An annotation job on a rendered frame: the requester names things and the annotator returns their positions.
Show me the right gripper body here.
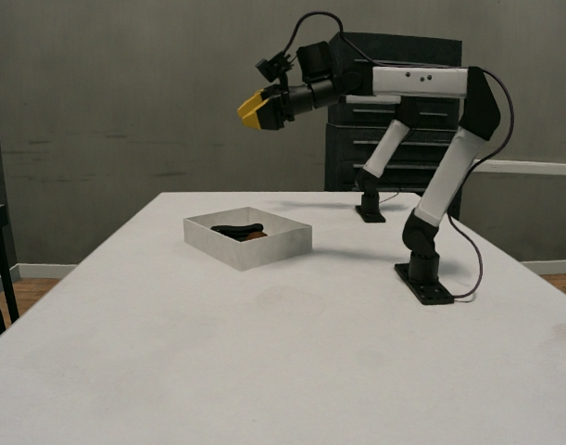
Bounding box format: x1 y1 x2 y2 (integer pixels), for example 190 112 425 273
263 83 295 97

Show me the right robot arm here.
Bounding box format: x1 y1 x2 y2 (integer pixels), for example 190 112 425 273
338 95 420 223

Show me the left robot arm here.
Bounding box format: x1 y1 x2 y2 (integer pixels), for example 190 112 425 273
296 41 501 306

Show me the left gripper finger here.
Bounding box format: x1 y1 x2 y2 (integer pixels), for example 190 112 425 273
237 92 262 118
242 99 268 130

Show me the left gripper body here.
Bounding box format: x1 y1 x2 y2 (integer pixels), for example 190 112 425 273
254 84 313 131

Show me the dark brown ball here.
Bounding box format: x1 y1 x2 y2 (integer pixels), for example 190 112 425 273
245 231 268 241

